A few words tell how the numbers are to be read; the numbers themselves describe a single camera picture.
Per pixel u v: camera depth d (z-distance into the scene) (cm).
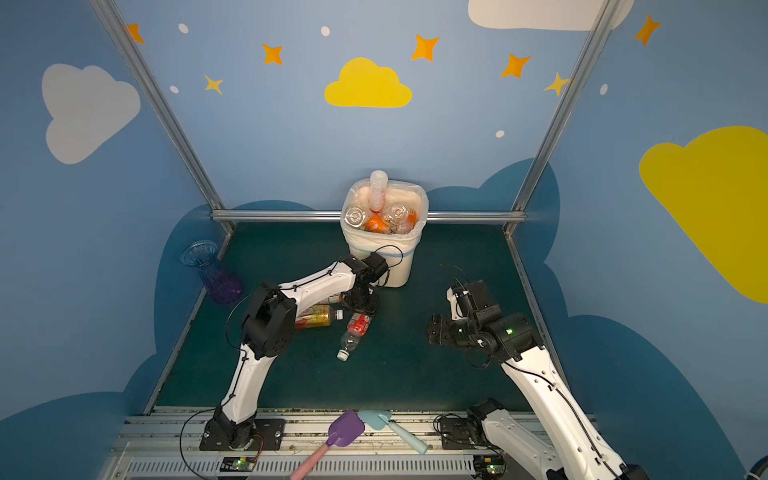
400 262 86
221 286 101
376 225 96
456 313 62
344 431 75
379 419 76
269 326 55
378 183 88
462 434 74
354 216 82
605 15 69
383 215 98
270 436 74
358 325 88
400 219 86
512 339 46
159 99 83
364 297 82
